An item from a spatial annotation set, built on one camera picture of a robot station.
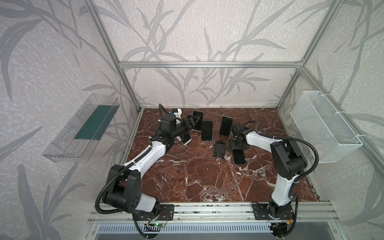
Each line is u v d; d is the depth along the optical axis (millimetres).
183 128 735
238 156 927
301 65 937
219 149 923
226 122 985
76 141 633
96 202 386
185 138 974
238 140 738
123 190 424
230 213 752
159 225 703
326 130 642
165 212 724
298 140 500
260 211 735
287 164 499
